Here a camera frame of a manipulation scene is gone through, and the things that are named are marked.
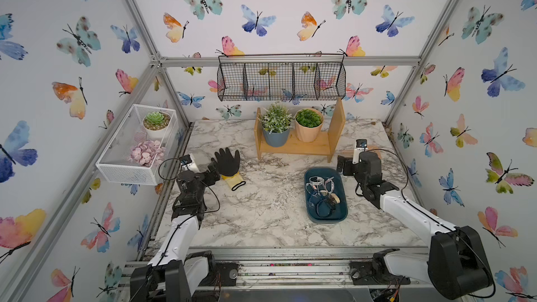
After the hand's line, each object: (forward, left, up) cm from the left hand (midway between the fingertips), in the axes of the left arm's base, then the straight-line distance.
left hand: (207, 163), depth 84 cm
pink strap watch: (0, -52, -14) cm, 54 cm away
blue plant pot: (+11, -28, +1) cm, 30 cm away
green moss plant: (+21, -43, +3) cm, 48 cm away
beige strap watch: (-11, -51, -14) cm, 54 cm away
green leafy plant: (+17, -28, +7) cm, 34 cm away
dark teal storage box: (-16, -53, -15) cm, 58 cm away
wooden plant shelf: (+15, -51, -10) cm, 54 cm away
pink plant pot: (+17, -43, -3) cm, 46 cm away
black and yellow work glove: (+8, -5, -15) cm, 18 cm away
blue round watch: (-11, -44, -14) cm, 47 cm away
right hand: (+2, -59, +1) cm, 59 cm away
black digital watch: (-13, -48, -16) cm, 52 cm away
